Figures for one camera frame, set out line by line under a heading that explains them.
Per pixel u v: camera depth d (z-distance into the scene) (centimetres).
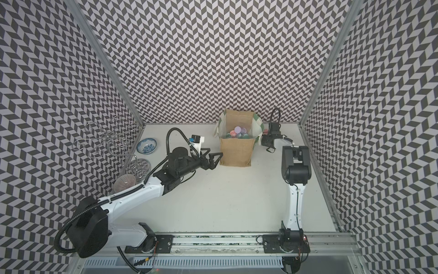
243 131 105
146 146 104
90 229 40
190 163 63
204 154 77
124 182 89
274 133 86
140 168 94
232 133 101
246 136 102
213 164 68
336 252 73
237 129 100
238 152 89
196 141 67
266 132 87
